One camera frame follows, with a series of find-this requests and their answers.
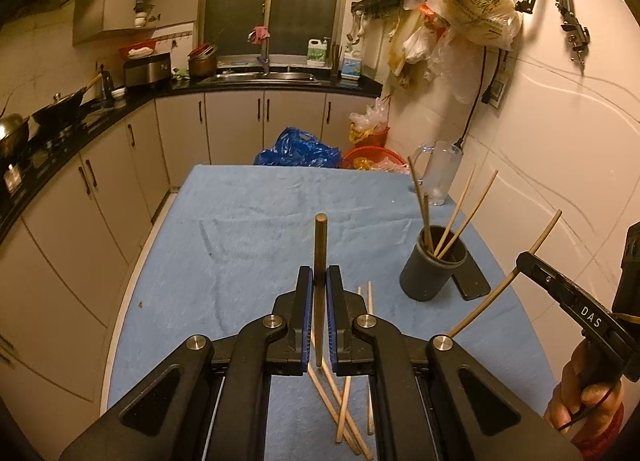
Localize dark brown chopstick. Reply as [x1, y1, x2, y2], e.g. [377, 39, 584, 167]
[314, 212, 330, 369]
[423, 192, 435, 244]
[407, 156, 434, 248]

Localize black wok with wooden handle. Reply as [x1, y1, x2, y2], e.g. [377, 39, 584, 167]
[31, 74, 103, 127]

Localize white blue bottle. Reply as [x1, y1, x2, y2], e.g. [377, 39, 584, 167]
[341, 50, 362, 79]

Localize wall power socket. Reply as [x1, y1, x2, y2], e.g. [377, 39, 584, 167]
[482, 74, 511, 109]

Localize white plastic bag over bin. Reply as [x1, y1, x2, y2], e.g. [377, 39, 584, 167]
[348, 97, 391, 147]

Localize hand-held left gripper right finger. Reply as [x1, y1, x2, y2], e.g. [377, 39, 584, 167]
[325, 265, 583, 461]

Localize red plastic basket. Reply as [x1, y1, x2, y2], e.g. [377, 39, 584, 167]
[341, 144, 408, 173]

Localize lidded metal pot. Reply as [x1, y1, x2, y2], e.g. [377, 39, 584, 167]
[0, 114, 31, 157]

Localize light bamboo chopstick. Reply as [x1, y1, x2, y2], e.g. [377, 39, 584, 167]
[446, 210, 563, 338]
[441, 170, 499, 259]
[437, 165, 477, 256]

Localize black smartphone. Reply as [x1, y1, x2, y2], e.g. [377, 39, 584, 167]
[452, 261, 492, 302]

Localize stainless steel appliance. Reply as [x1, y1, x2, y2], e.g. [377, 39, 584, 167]
[123, 54, 172, 88]

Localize beige lower kitchen cabinets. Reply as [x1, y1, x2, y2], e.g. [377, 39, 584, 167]
[0, 88, 386, 442]

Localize black kitchen countertop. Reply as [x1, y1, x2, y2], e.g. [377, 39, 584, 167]
[0, 68, 383, 242]

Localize dark grey perforated utensil holder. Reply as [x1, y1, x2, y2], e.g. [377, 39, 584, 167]
[399, 225, 468, 302]

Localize bunch of wooden chopsticks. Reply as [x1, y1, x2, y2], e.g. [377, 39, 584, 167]
[306, 281, 376, 461]

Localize cluster of hanging plastic bags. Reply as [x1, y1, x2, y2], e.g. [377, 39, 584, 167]
[387, 0, 481, 104]

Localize blue plastic bag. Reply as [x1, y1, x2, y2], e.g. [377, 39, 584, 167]
[253, 127, 342, 168]

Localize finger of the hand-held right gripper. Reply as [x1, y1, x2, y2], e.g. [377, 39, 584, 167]
[516, 251, 621, 347]

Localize black gas stove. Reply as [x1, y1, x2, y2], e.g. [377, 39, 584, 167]
[0, 106, 106, 202]

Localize red basket with white cloth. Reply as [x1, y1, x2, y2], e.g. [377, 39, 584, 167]
[118, 40, 157, 59]

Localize white green detergent bottle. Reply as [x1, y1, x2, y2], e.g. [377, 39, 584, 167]
[306, 38, 328, 67]

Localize black power plug with cable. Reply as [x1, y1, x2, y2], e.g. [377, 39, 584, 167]
[451, 48, 490, 151]

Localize metal faucet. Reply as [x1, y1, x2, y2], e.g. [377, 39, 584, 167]
[257, 38, 273, 77]

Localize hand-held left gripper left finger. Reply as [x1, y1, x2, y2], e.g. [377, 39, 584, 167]
[60, 265, 316, 461]

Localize person's right hand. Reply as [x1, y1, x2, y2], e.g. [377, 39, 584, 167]
[544, 341, 626, 444]

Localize steel kitchen sink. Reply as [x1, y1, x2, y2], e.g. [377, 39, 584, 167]
[205, 70, 316, 83]

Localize blue tablecloth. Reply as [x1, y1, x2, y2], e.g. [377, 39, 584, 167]
[100, 164, 556, 461]

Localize brown metal pot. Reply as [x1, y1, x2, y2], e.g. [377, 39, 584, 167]
[187, 44, 218, 78]

